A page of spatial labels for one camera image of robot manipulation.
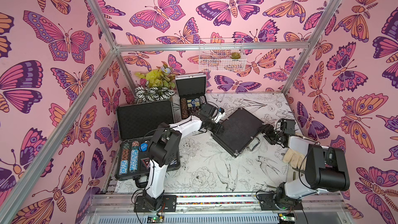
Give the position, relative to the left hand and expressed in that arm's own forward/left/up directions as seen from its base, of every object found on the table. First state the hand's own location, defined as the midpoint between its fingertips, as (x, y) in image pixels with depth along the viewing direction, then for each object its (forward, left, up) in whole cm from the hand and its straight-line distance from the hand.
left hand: (223, 128), depth 95 cm
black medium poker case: (-3, -10, 0) cm, 10 cm away
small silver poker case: (+26, +20, +7) cm, 34 cm away
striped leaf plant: (+13, +45, +16) cm, 50 cm away
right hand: (-1, -24, -1) cm, 24 cm away
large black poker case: (-1, +52, +3) cm, 52 cm away
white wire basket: (+35, +1, +29) cm, 45 cm away
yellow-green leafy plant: (+29, +39, +17) cm, 52 cm away
